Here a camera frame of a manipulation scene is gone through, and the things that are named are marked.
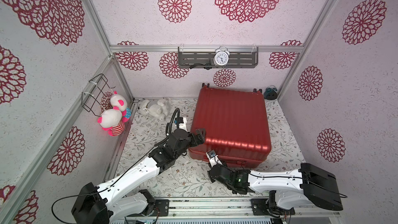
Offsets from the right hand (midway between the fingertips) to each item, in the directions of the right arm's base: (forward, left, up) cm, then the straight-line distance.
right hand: (206, 165), depth 80 cm
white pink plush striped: (+19, +52, +12) cm, 56 cm away
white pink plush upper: (+31, +52, +13) cm, 62 cm away
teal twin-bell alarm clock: (+58, -49, -3) cm, 76 cm away
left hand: (+11, +3, +14) cm, 18 cm away
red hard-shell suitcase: (+15, -15, +15) cm, 26 cm away
